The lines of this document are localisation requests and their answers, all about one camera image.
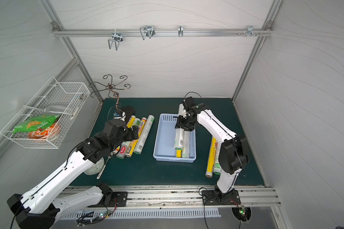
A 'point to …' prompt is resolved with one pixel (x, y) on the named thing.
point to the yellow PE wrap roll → (131, 147)
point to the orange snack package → (42, 133)
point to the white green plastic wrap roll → (186, 146)
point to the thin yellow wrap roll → (179, 153)
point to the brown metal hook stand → (110, 88)
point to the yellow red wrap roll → (212, 158)
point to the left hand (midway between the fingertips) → (131, 128)
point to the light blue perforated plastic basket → (164, 148)
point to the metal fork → (101, 171)
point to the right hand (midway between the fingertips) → (178, 126)
